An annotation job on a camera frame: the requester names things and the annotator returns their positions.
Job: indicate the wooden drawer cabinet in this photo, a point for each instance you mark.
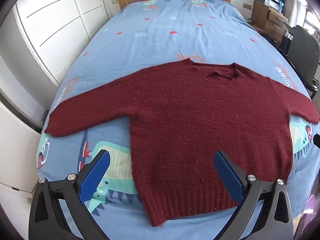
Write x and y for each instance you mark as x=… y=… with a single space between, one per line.
x=268 y=20

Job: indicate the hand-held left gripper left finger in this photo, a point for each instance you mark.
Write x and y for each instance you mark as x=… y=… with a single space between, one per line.
x=93 y=176

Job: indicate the dark blue bag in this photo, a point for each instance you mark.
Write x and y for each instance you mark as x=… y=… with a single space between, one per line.
x=287 y=40

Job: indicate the dark red knit sweater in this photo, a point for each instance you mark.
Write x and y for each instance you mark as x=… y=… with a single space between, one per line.
x=200 y=130

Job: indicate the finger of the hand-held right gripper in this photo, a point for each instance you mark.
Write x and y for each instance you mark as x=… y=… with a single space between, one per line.
x=317 y=141

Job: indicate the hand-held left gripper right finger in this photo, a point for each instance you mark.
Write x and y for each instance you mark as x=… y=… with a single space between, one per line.
x=230 y=177

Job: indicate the blue printed bed sheet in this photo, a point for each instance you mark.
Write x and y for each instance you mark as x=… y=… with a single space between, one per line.
x=160 y=42

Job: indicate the black office chair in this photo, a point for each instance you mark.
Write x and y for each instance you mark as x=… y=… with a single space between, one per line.
x=303 y=55

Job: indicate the white wardrobe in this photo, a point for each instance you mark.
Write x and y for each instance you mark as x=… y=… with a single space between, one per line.
x=47 y=25

